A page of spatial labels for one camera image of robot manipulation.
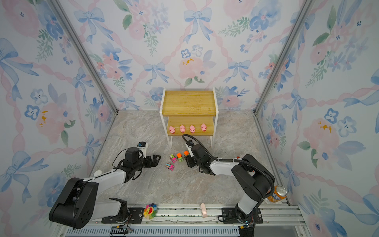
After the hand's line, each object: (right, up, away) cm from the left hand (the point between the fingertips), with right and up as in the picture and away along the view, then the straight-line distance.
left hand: (154, 155), depth 91 cm
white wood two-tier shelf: (+21, +25, -16) cm, 37 cm away
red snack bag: (+52, -2, +3) cm, 52 cm away
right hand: (+21, +1, +2) cm, 21 cm away
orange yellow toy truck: (+19, +1, +3) cm, 19 cm away
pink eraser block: (+29, -23, -18) cm, 41 cm away
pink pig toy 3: (+17, +17, -3) cm, 24 cm away
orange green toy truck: (+15, -1, +2) cm, 15 cm away
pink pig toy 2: (+23, +17, -4) cm, 29 cm away
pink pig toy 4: (+11, +16, -5) cm, 20 cm away
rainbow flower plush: (+2, -25, -16) cm, 30 cm away
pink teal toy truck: (+9, -6, -3) cm, 11 cm away
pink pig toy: (+30, +17, -3) cm, 35 cm away
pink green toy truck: (+11, -2, +1) cm, 11 cm away
